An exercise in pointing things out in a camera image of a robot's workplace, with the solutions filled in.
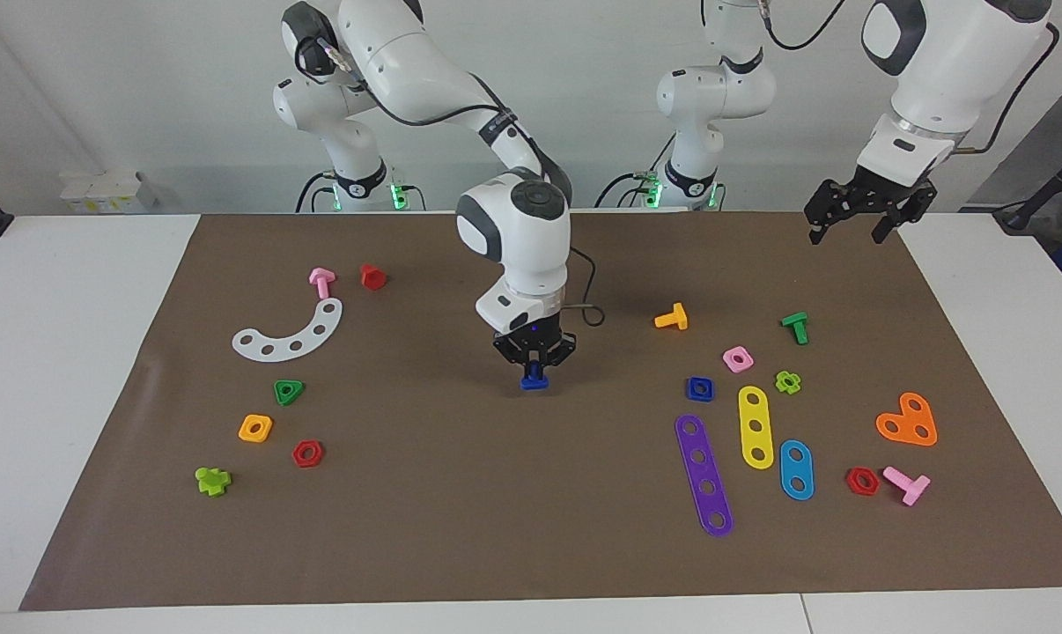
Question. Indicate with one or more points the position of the orange square nut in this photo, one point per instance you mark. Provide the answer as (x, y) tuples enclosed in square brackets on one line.
[(244, 430)]

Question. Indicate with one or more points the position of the light green cross nut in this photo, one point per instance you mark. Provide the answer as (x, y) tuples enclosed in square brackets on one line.
[(780, 384)]

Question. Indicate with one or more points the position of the orange angled three-hole plate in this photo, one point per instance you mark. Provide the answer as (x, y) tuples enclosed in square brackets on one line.
[(908, 421)]

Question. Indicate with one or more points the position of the white curved five-hole strip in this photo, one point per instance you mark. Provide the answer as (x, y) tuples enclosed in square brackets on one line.
[(282, 348)]

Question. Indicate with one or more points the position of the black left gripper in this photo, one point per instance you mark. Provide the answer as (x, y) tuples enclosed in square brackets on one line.
[(874, 194)]

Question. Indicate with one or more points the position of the pink square nut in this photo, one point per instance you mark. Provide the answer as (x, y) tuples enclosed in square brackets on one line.
[(746, 364)]

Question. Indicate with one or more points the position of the dark blue plastic screw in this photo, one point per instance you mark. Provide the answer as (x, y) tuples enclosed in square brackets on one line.
[(534, 384)]

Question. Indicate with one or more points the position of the white box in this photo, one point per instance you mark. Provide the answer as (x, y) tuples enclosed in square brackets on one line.
[(99, 189)]

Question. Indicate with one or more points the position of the brown table mat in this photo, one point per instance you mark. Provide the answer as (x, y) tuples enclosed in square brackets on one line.
[(496, 528)]

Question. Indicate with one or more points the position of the pink plastic screw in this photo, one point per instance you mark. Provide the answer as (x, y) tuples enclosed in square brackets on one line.
[(901, 480), (321, 283)]

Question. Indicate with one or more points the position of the light green cross screw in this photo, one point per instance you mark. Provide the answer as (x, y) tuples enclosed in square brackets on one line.
[(211, 481)]

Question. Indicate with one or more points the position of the purple four-hole strip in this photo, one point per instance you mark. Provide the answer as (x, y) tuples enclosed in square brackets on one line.
[(704, 472)]

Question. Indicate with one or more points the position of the yellow three-hole strip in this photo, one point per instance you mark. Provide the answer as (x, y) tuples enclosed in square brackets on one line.
[(755, 414)]

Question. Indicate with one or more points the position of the red plastic screw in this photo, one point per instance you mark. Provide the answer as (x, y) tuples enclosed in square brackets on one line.
[(372, 278)]

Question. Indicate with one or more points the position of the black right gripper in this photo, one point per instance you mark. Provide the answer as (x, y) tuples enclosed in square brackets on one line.
[(535, 339)]

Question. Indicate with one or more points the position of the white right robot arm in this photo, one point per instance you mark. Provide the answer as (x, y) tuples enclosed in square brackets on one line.
[(408, 62)]

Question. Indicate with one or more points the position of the blue two-hole strip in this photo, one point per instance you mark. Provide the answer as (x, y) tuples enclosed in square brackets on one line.
[(796, 469)]

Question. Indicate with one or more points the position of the dark blue square nut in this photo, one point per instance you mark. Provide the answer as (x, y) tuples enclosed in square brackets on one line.
[(690, 389)]

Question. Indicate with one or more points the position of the orange plastic screw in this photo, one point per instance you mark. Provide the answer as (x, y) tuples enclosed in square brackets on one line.
[(674, 319)]

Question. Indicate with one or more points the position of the red hexagon nut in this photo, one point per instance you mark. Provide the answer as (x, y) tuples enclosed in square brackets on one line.
[(297, 454), (851, 482)]

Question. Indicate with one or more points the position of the green triangle nut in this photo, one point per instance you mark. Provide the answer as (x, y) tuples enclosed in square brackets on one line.
[(281, 398)]

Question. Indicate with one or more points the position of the dark green plastic screw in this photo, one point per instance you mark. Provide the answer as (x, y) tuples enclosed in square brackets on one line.
[(795, 322)]

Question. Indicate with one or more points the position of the black stand pole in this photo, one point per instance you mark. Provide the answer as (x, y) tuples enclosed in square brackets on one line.
[(1015, 216)]

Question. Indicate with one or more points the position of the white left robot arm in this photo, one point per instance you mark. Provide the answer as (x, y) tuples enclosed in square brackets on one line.
[(954, 62)]

